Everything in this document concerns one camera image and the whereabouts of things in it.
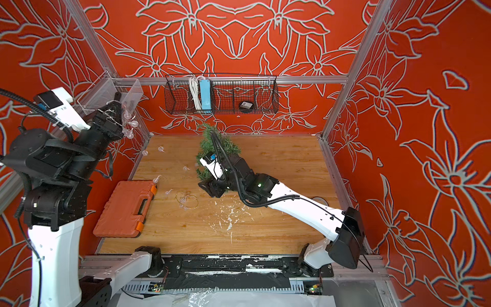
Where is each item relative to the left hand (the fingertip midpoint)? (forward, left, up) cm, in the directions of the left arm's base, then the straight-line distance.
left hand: (119, 99), depth 46 cm
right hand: (-3, -15, -30) cm, 34 cm away
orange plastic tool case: (-7, +22, -54) cm, 59 cm away
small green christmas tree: (+13, -16, -29) cm, 35 cm away
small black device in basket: (+44, -28, -31) cm, 60 cm away
